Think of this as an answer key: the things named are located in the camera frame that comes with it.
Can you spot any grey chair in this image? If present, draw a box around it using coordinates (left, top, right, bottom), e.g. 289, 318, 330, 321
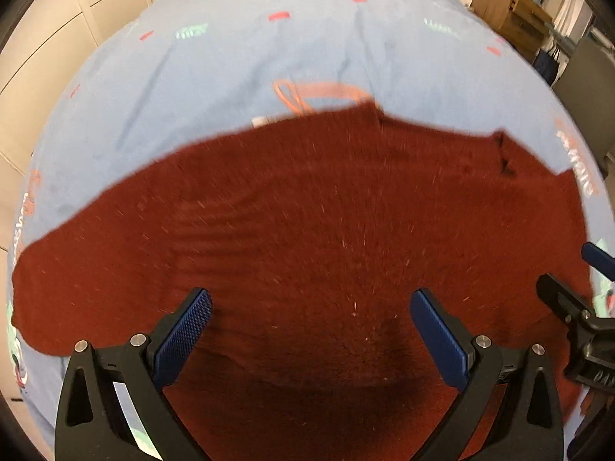
552, 36, 615, 173

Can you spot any brown wooden cabinet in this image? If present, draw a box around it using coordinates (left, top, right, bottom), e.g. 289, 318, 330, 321
470, 0, 552, 63

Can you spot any dark red knitted sweater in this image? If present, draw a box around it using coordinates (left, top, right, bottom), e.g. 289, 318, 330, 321
13, 104, 592, 460

